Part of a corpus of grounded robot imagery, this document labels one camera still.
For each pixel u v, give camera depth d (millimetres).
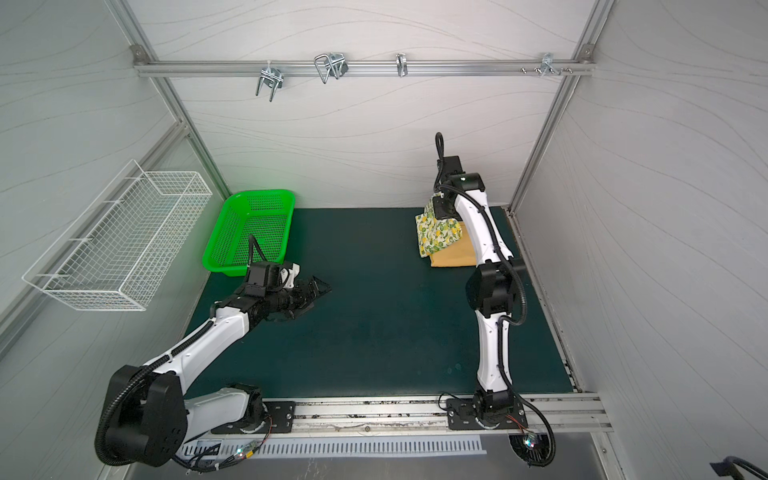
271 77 793
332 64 764
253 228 1111
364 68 799
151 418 394
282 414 737
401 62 720
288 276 721
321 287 807
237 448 697
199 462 677
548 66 763
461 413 736
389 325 883
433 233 978
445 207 795
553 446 692
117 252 683
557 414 763
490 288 563
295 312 748
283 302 716
